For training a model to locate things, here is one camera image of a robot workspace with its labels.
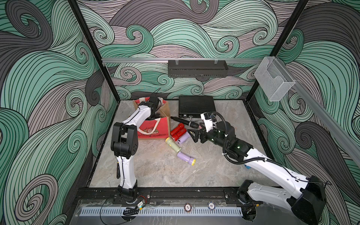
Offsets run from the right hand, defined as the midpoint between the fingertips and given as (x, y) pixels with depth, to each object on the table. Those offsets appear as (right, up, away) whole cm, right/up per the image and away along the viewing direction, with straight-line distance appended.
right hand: (192, 128), depth 72 cm
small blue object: (+19, -12, -21) cm, 31 cm away
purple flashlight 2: (-2, -21, +13) cm, 25 cm away
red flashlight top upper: (-6, -2, +28) cm, 29 cm away
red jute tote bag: (-21, -2, +12) cm, 25 cm away
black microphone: (+3, -1, +26) cm, 26 cm away
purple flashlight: (-4, -10, +20) cm, 23 cm away
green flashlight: (-11, -13, +18) cm, 25 cm away
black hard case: (+5, +13, +41) cm, 44 cm away
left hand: (-25, +2, +24) cm, 35 cm away
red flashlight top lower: (-9, -9, +22) cm, 25 cm away
